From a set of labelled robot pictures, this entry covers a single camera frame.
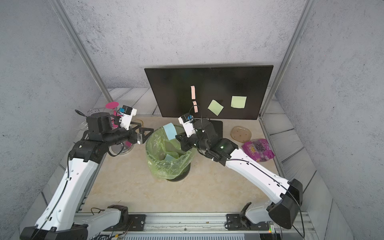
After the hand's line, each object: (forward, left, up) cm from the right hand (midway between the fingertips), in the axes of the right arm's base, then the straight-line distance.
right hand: (177, 136), depth 67 cm
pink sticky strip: (+23, -8, -6) cm, 25 cm away
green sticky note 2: (+23, -31, +1) cm, 38 cm away
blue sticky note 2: (+3, +8, -25) cm, 27 cm away
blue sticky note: (+3, +3, 0) cm, 4 cm away
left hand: (+3, +13, +3) cm, 14 cm away
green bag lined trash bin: (+4, +13, -14) cm, 19 cm away
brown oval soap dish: (+28, -40, -34) cm, 59 cm away
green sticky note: (+23, -19, -3) cm, 30 cm away
